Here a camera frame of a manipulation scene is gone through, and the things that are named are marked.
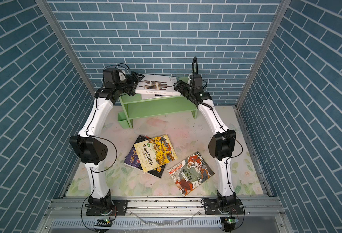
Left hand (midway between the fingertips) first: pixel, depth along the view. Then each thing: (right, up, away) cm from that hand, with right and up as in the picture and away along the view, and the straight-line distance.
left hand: (147, 79), depth 81 cm
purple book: (-10, -47, +6) cm, 48 cm away
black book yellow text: (+6, -53, +4) cm, 54 cm away
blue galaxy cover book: (-1, -8, +6) cm, 10 cm away
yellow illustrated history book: (+3, -43, +10) cm, 45 cm away
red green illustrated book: (+25, -54, +4) cm, 60 cm away
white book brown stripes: (+4, -1, +5) cm, 7 cm away
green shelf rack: (-13, -14, +14) cm, 24 cm away
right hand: (+18, -3, +8) cm, 19 cm away
